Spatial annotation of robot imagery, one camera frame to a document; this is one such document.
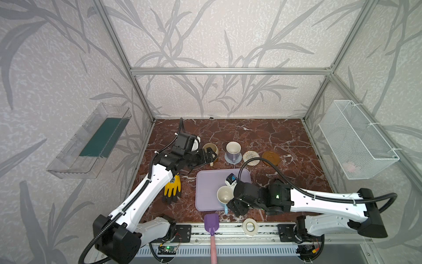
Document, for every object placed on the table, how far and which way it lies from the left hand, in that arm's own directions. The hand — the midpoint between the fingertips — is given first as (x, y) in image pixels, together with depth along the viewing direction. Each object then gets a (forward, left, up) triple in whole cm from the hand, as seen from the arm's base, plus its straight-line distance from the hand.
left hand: (213, 154), depth 75 cm
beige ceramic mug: (+12, 0, -14) cm, 18 cm away
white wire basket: (-5, -56, +13) cm, 58 cm away
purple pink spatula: (-26, 0, -20) cm, 32 cm away
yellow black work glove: (-10, +21, -20) cm, 31 cm away
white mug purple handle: (+16, -11, -21) cm, 28 cm away
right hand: (-16, -9, -7) cm, 20 cm away
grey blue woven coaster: (+7, -9, -19) cm, 22 cm away
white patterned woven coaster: (+14, -22, -23) cm, 35 cm away
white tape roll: (-29, -18, -21) cm, 40 cm away
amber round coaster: (+11, -35, -22) cm, 43 cm away
